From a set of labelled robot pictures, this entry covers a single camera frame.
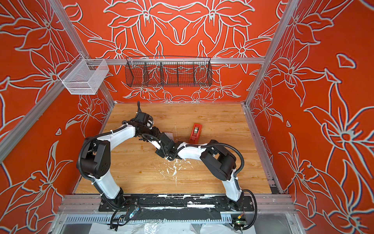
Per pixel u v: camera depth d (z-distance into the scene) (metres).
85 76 0.93
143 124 0.76
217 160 0.50
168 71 1.00
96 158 0.48
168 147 0.68
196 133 0.95
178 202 0.74
